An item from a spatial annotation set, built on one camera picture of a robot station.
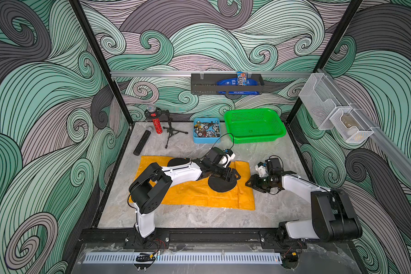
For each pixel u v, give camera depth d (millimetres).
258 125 1170
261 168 853
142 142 1063
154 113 930
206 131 1148
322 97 778
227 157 725
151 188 480
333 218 424
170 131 1071
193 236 741
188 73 951
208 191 876
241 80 899
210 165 713
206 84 954
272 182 671
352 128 635
